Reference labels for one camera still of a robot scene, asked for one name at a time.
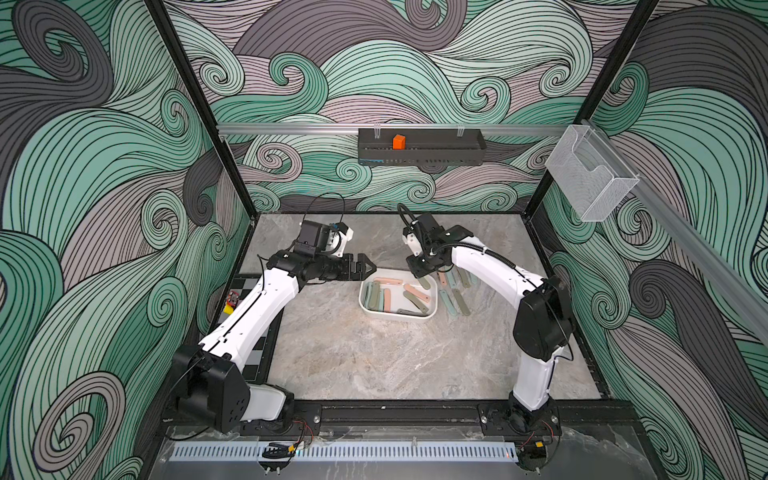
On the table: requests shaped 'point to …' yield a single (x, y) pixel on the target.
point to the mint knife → (447, 301)
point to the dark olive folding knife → (416, 301)
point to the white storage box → (395, 294)
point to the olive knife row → (464, 307)
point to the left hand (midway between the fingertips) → (363, 266)
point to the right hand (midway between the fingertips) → (421, 267)
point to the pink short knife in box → (419, 294)
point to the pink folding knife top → (385, 280)
